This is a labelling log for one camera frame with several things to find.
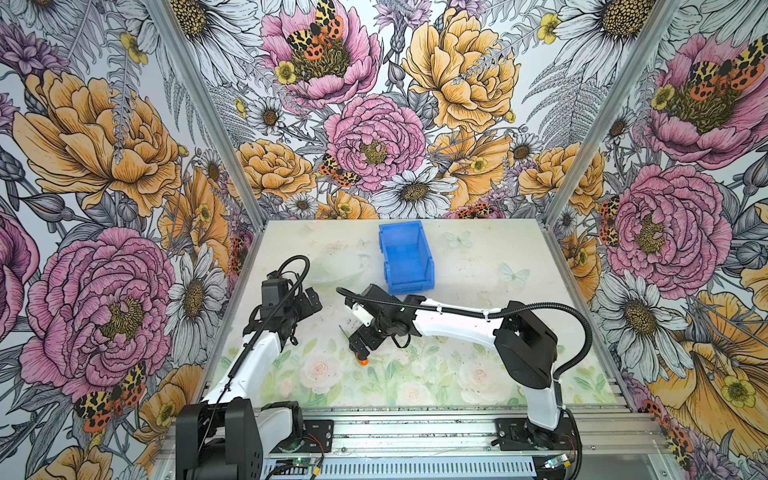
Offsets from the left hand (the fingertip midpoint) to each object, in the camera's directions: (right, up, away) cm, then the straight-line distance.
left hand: (304, 310), depth 88 cm
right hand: (+18, -8, -4) cm, 21 cm away
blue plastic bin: (+31, +11, +21) cm, 39 cm away
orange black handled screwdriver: (+17, -14, -3) cm, 22 cm away
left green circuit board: (+5, -32, -17) cm, 36 cm away
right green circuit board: (+64, -32, -16) cm, 74 cm away
